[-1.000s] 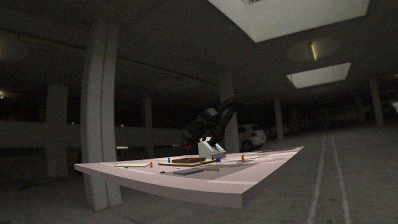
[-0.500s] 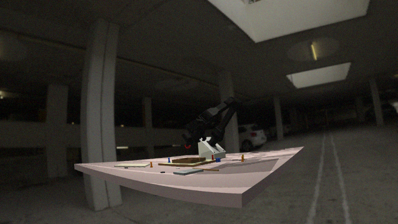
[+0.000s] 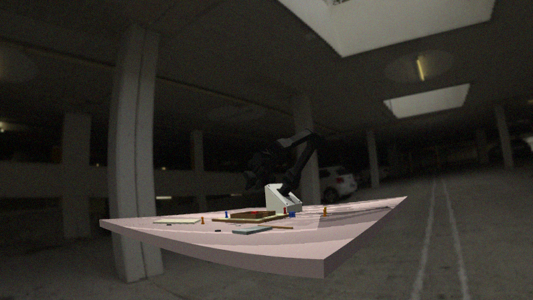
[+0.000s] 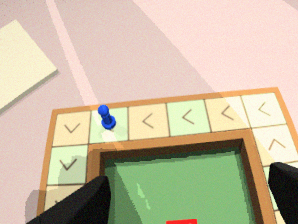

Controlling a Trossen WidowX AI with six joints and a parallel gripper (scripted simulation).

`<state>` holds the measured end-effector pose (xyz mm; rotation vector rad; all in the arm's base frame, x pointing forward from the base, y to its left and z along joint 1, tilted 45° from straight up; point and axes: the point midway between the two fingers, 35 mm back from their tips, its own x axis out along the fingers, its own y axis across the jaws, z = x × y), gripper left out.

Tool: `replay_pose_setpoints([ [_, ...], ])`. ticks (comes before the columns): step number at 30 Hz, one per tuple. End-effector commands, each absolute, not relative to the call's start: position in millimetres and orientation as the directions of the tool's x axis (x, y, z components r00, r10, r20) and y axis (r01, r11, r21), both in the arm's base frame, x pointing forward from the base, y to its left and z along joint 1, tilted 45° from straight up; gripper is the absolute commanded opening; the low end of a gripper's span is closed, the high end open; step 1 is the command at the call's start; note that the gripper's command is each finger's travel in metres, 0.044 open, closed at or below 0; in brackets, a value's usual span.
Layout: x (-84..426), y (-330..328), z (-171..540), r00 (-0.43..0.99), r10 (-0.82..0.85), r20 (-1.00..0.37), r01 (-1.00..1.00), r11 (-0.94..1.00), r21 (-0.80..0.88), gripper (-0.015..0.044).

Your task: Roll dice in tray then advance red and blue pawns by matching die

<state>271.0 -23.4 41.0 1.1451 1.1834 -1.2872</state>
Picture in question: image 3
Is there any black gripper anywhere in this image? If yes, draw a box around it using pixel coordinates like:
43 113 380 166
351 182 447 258
242 167 276 191

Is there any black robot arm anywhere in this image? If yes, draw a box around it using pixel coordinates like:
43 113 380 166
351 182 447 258
247 127 325 197

